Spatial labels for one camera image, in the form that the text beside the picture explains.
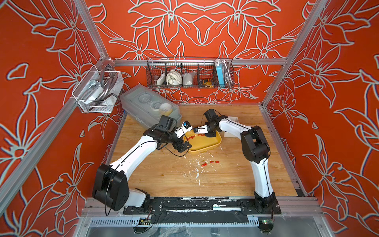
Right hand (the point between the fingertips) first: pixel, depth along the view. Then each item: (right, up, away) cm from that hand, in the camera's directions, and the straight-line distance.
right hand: (204, 129), depth 102 cm
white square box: (+21, +8, +2) cm, 23 cm away
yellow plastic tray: (-3, -8, -4) cm, 10 cm away
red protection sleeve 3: (+7, -19, -14) cm, 25 cm away
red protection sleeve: (-1, -20, -14) cm, 25 cm away
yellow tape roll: (-26, +14, -7) cm, 30 cm away
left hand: (-12, -3, -21) cm, 25 cm away
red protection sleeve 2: (+3, -19, -14) cm, 24 cm away
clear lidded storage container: (-39, +15, -7) cm, 42 cm away
